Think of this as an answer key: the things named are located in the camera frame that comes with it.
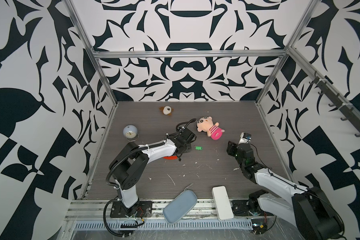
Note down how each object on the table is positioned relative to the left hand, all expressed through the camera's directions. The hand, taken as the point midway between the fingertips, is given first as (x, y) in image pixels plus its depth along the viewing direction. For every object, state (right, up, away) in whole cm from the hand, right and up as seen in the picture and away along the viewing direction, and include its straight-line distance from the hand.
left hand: (188, 144), depth 91 cm
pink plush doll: (+12, +12, +8) cm, 18 cm away
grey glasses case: (-5, -27, -18) cm, 33 cm away
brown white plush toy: (-15, +21, +21) cm, 33 cm away
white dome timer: (-36, +7, +4) cm, 37 cm away
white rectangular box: (+15, -25, -20) cm, 35 cm away
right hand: (+26, +2, -3) cm, 26 cm away
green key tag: (+7, -3, +3) cm, 8 cm away
